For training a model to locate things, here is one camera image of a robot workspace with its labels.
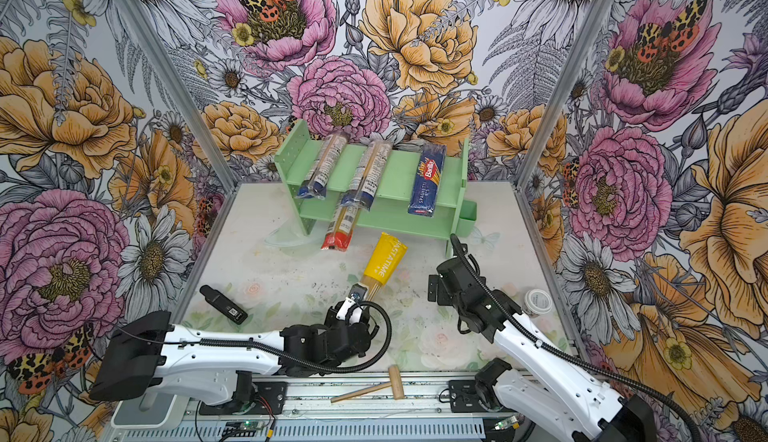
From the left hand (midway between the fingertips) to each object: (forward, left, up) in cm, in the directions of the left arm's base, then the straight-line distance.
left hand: (358, 309), depth 78 cm
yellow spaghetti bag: (+10, -6, +5) cm, 13 cm away
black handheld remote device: (+5, +39, -9) cm, 41 cm away
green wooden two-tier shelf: (+26, -12, +17) cm, 33 cm away
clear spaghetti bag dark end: (+34, +10, +19) cm, 40 cm away
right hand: (+4, -24, +2) cm, 25 cm away
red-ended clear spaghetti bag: (+26, +6, +5) cm, 27 cm away
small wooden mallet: (-15, -9, -9) cm, 20 cm away
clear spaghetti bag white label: (+30, -2, +19) cm, 35 cm away
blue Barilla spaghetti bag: (+26, -18, +21) cm, 38 cm away
